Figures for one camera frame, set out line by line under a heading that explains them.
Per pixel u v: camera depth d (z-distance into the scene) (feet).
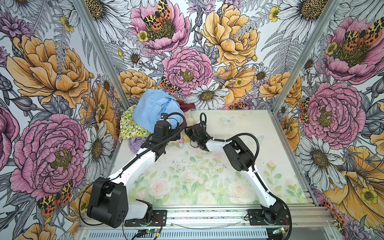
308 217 2.51
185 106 3.86
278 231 2.34
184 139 3.43
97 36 2.67
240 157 2.15
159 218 2.41
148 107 3.43
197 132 2.84
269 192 2.13
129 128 3.36
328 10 2.39
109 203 1.35
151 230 2.33
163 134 2.11
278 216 2.10
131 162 1.64
